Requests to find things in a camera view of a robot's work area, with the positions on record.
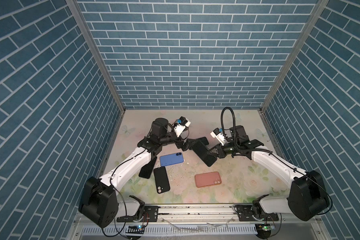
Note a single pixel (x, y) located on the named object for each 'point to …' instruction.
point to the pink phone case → (207, 179)
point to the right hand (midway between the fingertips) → (208, 150)
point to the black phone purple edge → (204, 140)
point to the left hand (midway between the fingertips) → (191, 134)
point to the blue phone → (171, 159)
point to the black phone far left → (146, 170)
